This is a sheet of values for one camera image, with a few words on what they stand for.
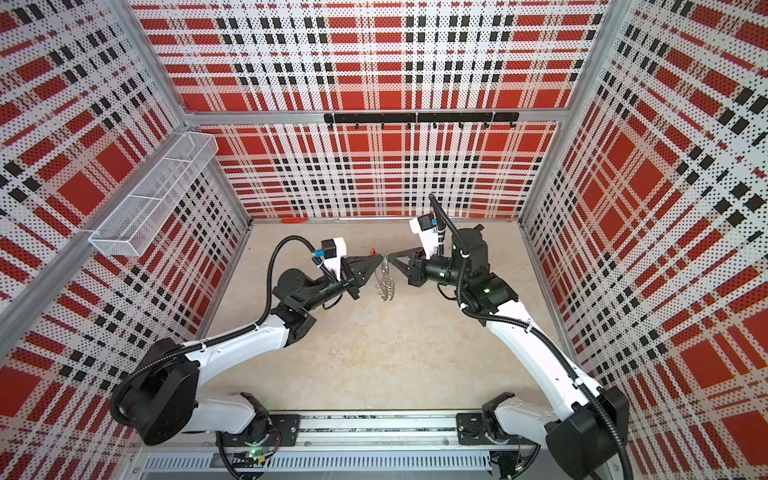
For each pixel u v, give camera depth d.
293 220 1.25
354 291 0.63
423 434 0.74
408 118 0.90
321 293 0.63
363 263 0.66
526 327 0.46
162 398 0.42
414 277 0.60
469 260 0.52
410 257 0.62
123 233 0.68
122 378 0.70
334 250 0.59
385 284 0.69
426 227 0.60
